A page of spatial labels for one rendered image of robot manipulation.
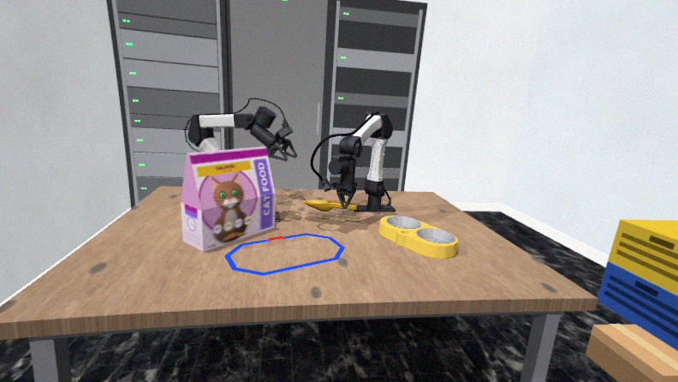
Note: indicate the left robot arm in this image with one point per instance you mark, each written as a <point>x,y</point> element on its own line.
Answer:
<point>350,147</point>

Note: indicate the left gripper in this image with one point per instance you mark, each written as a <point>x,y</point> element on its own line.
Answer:
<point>346,186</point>

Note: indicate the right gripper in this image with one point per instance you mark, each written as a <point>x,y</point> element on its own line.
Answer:
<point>269,139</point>

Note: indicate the pink cat food pouch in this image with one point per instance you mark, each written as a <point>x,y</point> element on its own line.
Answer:
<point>226,196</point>

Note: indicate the grey metal bowl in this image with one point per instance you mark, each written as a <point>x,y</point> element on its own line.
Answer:
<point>403,222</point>
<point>436,235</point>

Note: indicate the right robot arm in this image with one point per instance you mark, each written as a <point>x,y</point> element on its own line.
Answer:
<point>201,127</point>

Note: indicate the blue tape line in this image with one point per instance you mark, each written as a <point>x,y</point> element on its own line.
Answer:
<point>233,266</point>

